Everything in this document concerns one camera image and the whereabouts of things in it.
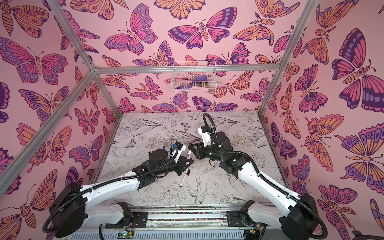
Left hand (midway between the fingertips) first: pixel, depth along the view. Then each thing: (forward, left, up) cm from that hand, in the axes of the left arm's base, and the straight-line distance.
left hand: (193, 160), depth 74 cm
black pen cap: (+2, +3, -19) cm, 20 cm away
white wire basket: (+52, 0, +13) cm, 54 cm away
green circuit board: (-29, +33, -21) cm, 49 cm away
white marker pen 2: (+1, +2, +2) cm, 3 cm away
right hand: (+4, +2, +7) cm, 8 cm away
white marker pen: (+19, +20, -19) cm, 34 cm away
